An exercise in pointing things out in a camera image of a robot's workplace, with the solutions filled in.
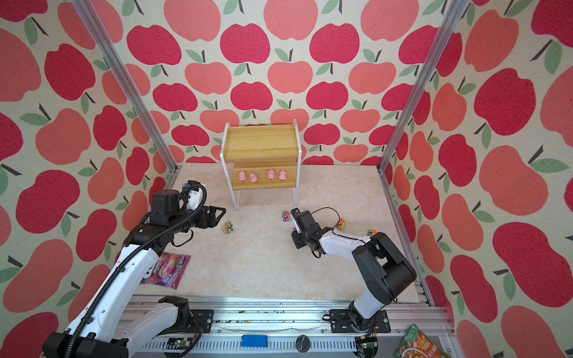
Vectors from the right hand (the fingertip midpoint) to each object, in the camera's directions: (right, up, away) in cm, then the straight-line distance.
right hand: (300, 236), depth 94 cm
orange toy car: (+18, +5, +2) cm, 19 cm away
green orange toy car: (+31, +2, -1) cm, 31 cm away
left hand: (-30, +13, -19) cm, 37 cm away
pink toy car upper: (-6, +8, +5) cm, 11 cm away
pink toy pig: (-20, +25, -1) cm, 32 cm away
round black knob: (-1, -23, -31) cm, 39 cm away
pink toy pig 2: (-25, +26, 0) cm, 36 cm away
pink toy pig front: (-7, +26, -1) cm, 27 cm away
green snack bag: (+35, -28, -25) cm, 51 cm away
